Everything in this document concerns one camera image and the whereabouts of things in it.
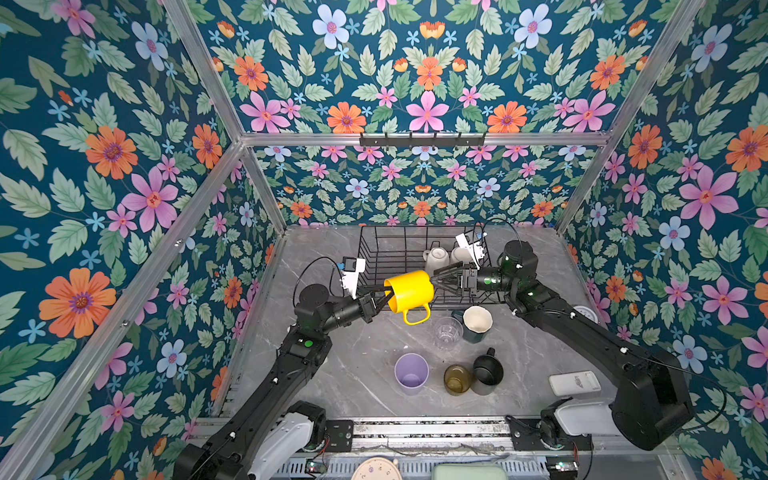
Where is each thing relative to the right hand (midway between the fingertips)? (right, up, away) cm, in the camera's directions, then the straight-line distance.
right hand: (436, 277), depth 69 cm
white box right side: (+40, -31, +13) cm, 52 cm away
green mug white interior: (+14, -15, +20) cm, 28 cm away
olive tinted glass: (+7, -30, +13) cm, 34 cm away
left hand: (-9, -2, -3) cm, 10 cm away
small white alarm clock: (+49, -13, +23) cm, 56 cm away
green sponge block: (+7, -44, -2) cm, 45 cm away
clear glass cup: (+6, -18, +20) cm, 27 cm away
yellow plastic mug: (-6, -3, -2) cm, 7 cm away
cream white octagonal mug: (+2, +4, +25) cm, 25 cm away
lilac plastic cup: (-6, -28, +16) cm, 33 cm away
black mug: (+16, -29, +15) cm, 36 cm away
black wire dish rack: (-13, +7, +43) cm, 45 cm away
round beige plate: (-14, -44, -1) cm, 46 cm away
